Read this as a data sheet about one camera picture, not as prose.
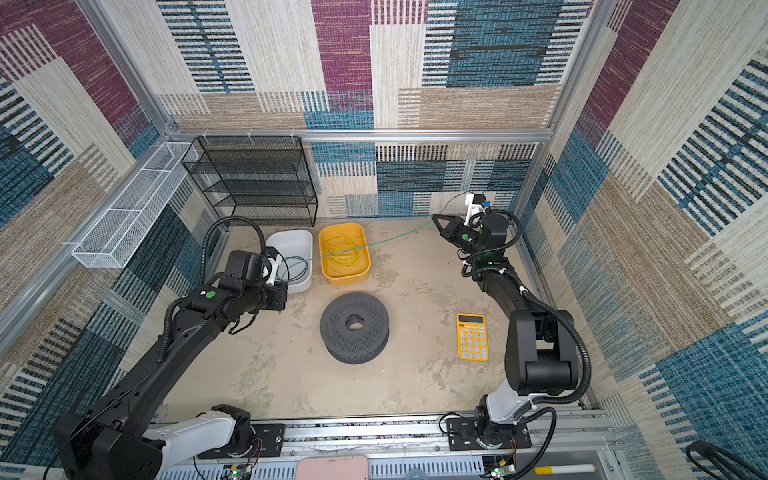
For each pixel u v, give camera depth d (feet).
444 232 2.50
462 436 2.39
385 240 2.75
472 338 2.92
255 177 3.55
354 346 2.80
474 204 2.54
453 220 2.60
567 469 2.32
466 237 2.45
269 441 2.40
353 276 3.24
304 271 3.44
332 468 2.23
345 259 3.56
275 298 2.29
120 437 1.22
